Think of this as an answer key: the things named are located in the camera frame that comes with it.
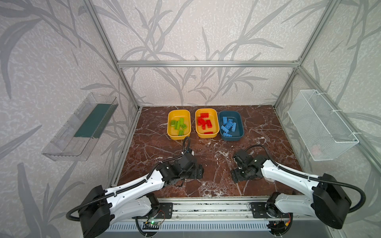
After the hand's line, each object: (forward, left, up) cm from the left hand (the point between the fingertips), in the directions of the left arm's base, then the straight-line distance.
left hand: (199, 167), depth 79 cm
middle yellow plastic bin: (+43, -10, -8) cm, 45 cm away
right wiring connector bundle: (-26, -40, -11) cm, 49 cm away
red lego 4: (+35, -3, -9) cm, 36 cm away
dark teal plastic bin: (+42, -28, -8) cm, 51 cm away
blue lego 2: (+34, -21, -6) cm, 41 cm away
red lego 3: (+36, -7, -8) cm, 37 cm away
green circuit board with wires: (-25, +23, -11) cm, 36 cm away
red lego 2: (+36, 0, -5) cm, 36 cm away
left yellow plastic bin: (+44, +19, -8) cm, 49 cm away
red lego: (+44, -3, -8) cm, 45 cm away
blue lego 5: (+26, -19, -8) cm, 33 cm away
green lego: (+33, +11, -8) cm, 36 cm away
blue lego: (+39, -19, -9) cm, 45 cm away
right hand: (0, -22, -6) cm, 23 cm away
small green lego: (+37, +20, -9) cm, 42 cm away
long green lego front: (+37, +14, -8) cm, 40 cm away
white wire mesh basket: (+6, -54, +25) cm, 60 cm away
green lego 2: (+28, +13, -8) cm, 32 cm away
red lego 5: (+27, -6, -8) cm, 29 cm away
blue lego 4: (+30, -17, -7) cm, 35 cm away
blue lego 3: (+32, -24, -7) cm, 41 cm away
